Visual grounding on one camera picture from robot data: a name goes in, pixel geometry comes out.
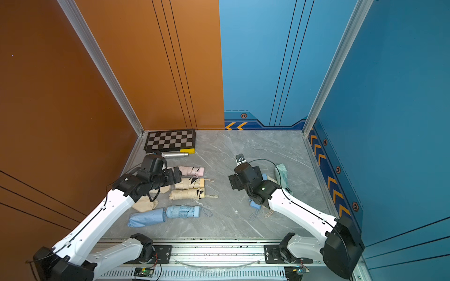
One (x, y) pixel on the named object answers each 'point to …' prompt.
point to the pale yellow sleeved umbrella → (190, 194)
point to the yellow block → (190, 151)
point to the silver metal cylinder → (173, 154)
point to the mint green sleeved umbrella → (281, 174)
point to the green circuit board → (145, 272)
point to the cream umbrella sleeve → (162, 189)
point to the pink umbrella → (194, 171)
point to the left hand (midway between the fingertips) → (175, 172)
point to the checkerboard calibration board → (170, 140)
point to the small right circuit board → (301, 270)
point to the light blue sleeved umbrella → (179, 211)
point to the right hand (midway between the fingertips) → (242, 172)
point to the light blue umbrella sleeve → (143, 219)
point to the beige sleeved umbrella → (269, 178)
